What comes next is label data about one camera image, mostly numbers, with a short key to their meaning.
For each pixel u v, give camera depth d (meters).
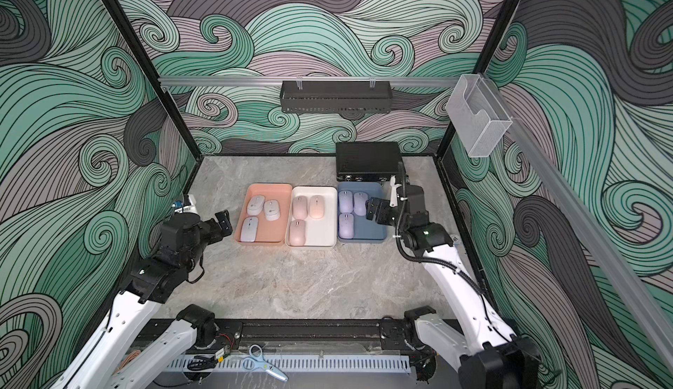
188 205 0.61
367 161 1.14
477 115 0.78
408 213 0.56
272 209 0.98
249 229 0.94
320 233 0.94
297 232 0.92
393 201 0.68
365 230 0.95
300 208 1.00
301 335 0.74
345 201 1.01
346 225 0.93
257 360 0.70
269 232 0.93
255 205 1.00
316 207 1.01
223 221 0.65
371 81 0.93
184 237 0.50
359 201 1.01
